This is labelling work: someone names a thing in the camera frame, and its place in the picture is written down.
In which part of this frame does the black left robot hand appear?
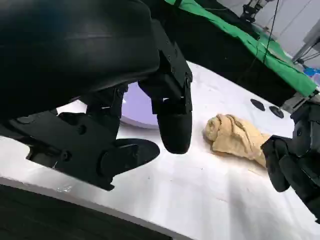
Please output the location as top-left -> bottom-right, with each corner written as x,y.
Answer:
0,0 -> 194,192

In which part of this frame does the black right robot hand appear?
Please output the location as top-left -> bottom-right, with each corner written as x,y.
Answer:
260,101 -> 320,224

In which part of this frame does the beige towel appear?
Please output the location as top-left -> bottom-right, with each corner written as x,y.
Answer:
201,112 -> 272,169

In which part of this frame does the green cloth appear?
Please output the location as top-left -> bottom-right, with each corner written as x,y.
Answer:
177,0 -> 320,97

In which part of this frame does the lilac plate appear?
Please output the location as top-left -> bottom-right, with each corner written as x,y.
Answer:
119,83 -> 161,131

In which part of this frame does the black backdrop cloth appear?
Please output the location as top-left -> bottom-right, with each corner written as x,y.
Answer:
149,0 -> 301,107

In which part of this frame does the grey metal machine frame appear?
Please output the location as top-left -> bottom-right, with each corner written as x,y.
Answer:
291,22 -> 320,64

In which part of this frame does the thin black hanging cable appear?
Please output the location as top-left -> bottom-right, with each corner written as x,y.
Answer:
263,0 -> 279,62

